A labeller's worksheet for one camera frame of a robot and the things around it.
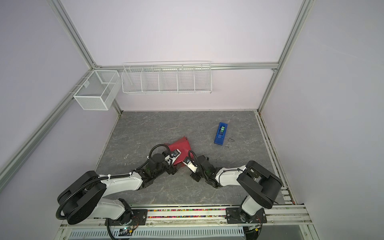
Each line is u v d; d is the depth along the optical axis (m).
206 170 0.69
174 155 0.75
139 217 0.74
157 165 0.67
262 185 0.45
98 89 0.97
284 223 0.73
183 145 0.94
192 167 0.79
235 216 0.74
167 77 1.06
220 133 1.00
